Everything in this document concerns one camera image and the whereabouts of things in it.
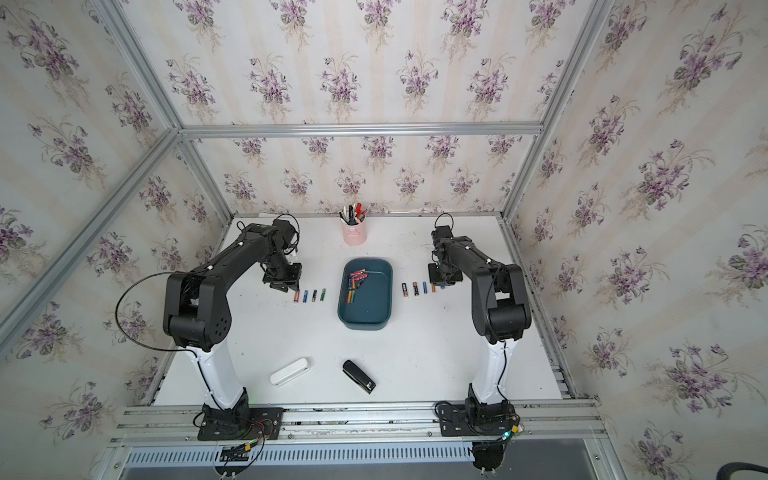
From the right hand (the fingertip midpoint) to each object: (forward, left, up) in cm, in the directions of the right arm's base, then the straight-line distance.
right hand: (445, 281), depth 99 cm
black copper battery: (-2, +10, -1) cm, 10 cm away
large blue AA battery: (-3, +2, +1) cm, 4 cm away
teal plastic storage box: (-5, +26, 0) cm, 27 cm away
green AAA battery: (-6, +41, -1) cm, 41 cm away
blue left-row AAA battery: (-6, +47, -1) cm, 47 cm away
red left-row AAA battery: (-6, +49, 0) cm, 50 cm away
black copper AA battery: (-3, +14, -1) cm, 14 cm away
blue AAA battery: (-2, +7, -1) cm, 7 cm away
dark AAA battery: (-6, +44, -1) cm, 44 cm away
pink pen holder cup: (+17, +32, +4) cm, 36 cm away
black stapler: (-32, +25, +1) cm, 41 cm away
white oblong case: (-30, +45, +2) cm, 54 cm away
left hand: (-7, +48, +6) cm, 49 cm away
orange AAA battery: (-2, +4, -1) cm, 4 cm away
